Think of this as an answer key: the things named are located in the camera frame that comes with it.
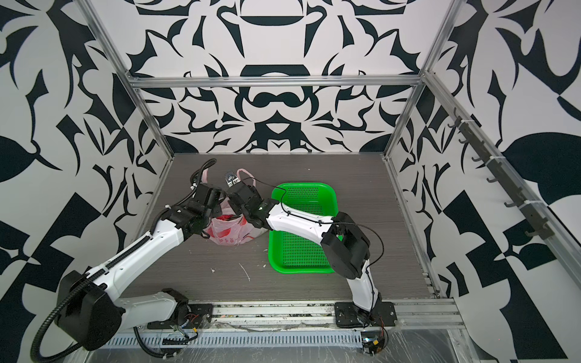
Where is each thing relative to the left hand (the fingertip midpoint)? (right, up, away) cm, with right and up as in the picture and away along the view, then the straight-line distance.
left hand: (208, 199), depth 83 cm
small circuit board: (+55, -43, -12) cm, 71 cm away
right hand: (+11, +4, +2) cm, 11 cm away
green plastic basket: (+31, -21, +4) cm, 37 cm away
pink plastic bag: (+8, -11, 0) cm, 13 cm away
